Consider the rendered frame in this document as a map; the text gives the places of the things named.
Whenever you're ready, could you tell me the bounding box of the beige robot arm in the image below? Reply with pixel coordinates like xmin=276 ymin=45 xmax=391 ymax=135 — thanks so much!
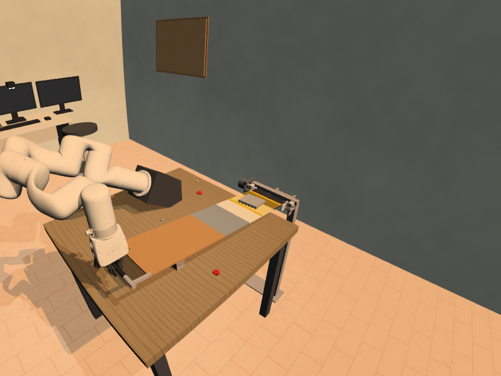
xmin=0 ymin=135 xmax=151 ymax=238

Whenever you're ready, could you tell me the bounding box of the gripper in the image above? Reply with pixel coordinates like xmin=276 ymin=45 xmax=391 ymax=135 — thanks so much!
xmin=89 ymin=224 xmax=129 ymax=277

